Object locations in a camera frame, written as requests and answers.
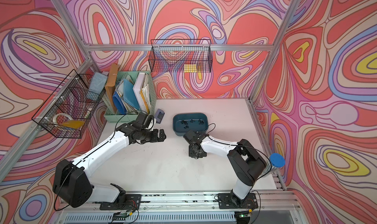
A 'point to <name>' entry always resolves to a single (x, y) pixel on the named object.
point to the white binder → (142, 89)
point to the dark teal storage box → (182, 123)
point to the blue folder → (129, 96)
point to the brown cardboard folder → (110, 88)
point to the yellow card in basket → (73, 124)
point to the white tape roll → (55, 117)
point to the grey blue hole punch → (159, 115)
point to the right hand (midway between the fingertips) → (196, 157)
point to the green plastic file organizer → (132, 112)
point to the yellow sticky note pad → (190, 68)
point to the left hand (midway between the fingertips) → (161, 137)
